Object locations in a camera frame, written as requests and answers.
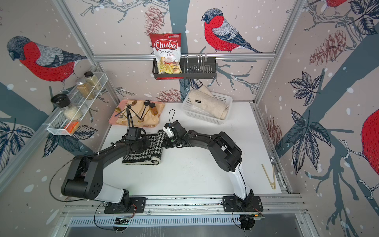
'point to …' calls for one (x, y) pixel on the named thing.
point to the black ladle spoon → (146, 102)
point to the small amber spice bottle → (153, 108)
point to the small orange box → (71, 127)
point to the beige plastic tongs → (273, 184)
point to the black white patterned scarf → (152, 155)
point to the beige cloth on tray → (144, 113)
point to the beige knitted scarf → (204, 98)
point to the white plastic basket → (193, 113)
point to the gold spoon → (118, 109)
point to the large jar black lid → (70, 111)
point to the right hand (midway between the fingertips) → (161, 145)
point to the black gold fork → (130, 107)
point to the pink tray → (121, 104)
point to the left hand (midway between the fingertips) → (152, 139)
